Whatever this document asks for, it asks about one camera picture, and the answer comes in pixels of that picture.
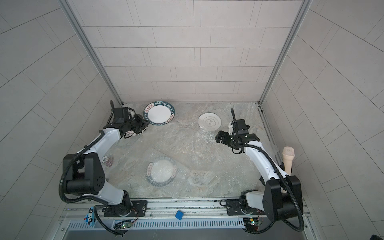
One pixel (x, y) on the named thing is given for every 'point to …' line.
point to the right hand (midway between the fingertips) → (220, 138)
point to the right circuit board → (251, 224)
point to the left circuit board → (122, 225)
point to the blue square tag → (179, 215)
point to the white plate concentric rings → (210, 121)
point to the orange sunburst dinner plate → (131, 133)
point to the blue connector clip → (90, 217)
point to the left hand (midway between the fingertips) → (153, 118)
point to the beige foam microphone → (288, 154)
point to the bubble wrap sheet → (185, 182)
